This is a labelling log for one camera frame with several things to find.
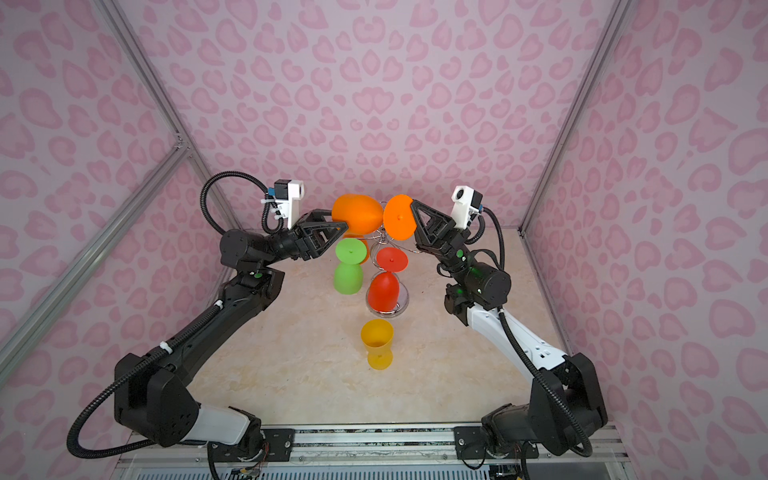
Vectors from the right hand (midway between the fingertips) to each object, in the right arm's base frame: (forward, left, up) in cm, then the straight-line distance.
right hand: (410, 216), depth 48 cm
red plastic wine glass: (+5, +6, -29) cm, 30 cm away
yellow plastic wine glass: (-1, +8, -43) cm, 44 cm away
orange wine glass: (+9, +10, -21) cm, 25 cm away
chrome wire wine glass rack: (+16, +7, -23) cm, 29 cm away
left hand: (+4, +11, -5) cm, 13 cm away
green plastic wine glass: (+9, +15, -29) cm, 34 cm away
